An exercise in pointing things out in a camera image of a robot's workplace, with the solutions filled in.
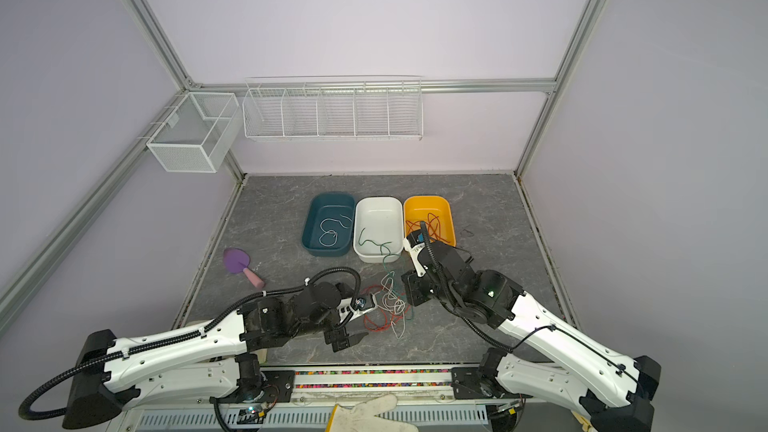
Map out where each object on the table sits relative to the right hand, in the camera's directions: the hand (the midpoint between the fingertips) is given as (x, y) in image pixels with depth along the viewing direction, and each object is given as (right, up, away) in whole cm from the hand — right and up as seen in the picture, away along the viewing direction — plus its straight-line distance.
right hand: (403, 279), depth 69 cm
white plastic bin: (-8, +9, +37) cm, 39 cm away
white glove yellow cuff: (-9, -33, 0) cm, 34 cm away
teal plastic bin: (-25, +10, +33) cm, 42 cm away
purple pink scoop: (-55, -2, +29) cm, 62 cm away
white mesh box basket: (-68, +41, +30) cm, 85 cm away
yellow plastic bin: (+13, +14, +35) cm, 40 cm away
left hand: (-11, -10, +3) cm, 15 cm away
